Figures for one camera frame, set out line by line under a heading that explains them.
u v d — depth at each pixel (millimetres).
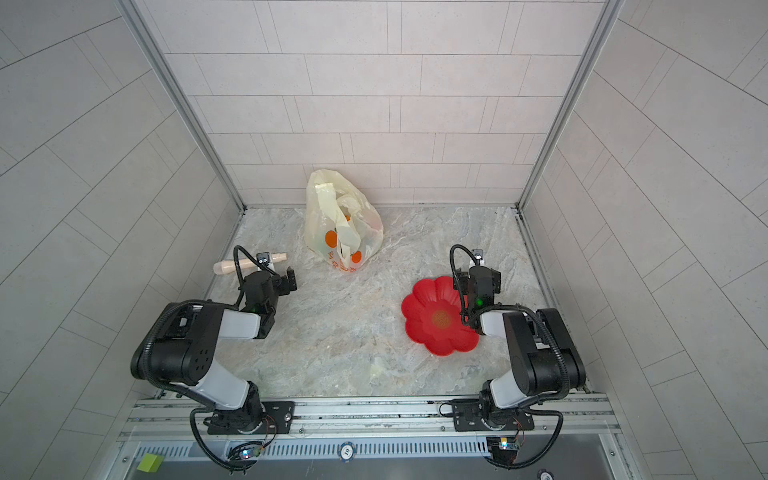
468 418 710
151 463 631
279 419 708
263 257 791
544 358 443
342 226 854
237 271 681
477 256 786
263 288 712
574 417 723
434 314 889
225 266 941
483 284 704
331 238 936
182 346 450
